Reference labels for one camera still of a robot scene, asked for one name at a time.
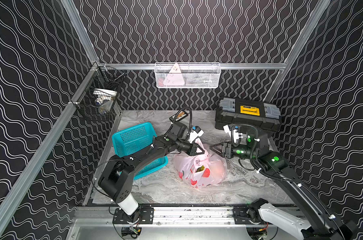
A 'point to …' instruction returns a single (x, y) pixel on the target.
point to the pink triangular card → (174, 79)
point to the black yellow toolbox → (266, 116)
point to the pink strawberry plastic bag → (201, 170)
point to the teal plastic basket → (135, 139)
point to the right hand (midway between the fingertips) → (213, 145)
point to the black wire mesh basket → (97, 96)
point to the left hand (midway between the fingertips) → (204, 149)
